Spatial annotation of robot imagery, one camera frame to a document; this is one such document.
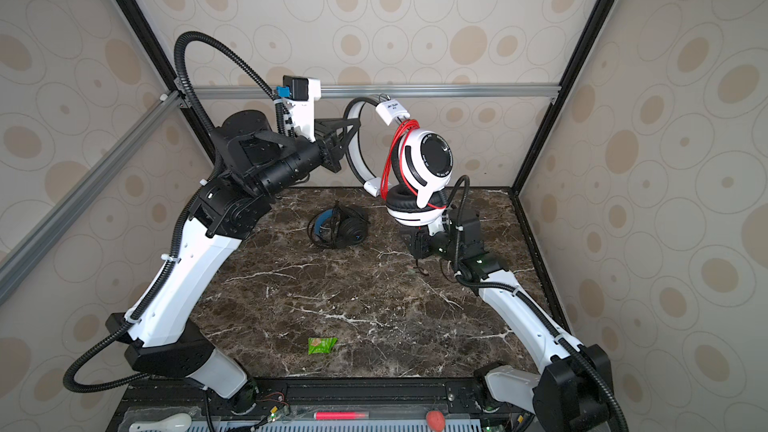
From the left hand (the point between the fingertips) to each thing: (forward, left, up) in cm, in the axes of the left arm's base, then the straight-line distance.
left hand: (361, 117), depth 48 cm
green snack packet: (-21, +14, -56) cm, 61 cm away
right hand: (+3, -10, -36) cm, 37 cm away
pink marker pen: (-36, +8, -58) cm, 69 cm away
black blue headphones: (+19, +14, -57) cm, 62 cm away
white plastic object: (-38, +46, -57) cm, 82 cm away
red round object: (-38, -15, -55) cm, 68 cm away
